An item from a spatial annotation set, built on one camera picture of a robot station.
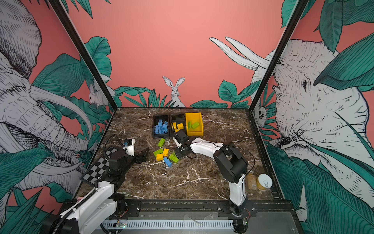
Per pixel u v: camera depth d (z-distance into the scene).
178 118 1.15
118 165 0.63
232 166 0.49
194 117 1.10
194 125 1.07
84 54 0.86
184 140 0.73
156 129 1.04
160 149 0.96
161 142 1.00
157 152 0.93
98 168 0.84
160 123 1.07
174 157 0.91
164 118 1.17
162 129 1.04
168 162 0.89
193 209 0.76
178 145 0.84
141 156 0.76
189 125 1.04
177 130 1.05
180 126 1.04
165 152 0.93
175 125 1.07
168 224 0.78
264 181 0.78
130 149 0.74
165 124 1.05
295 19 0.73
